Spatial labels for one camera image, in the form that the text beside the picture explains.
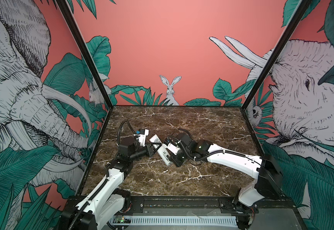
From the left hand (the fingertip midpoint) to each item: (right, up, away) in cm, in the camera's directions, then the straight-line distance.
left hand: (160, 143), depth 75 cm
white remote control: (0, -4, +1) cm, 4 cm away
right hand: (+4, -8, +1) cm, 9 cm away
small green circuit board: (-19, -37, -5) cm, 42 cm away
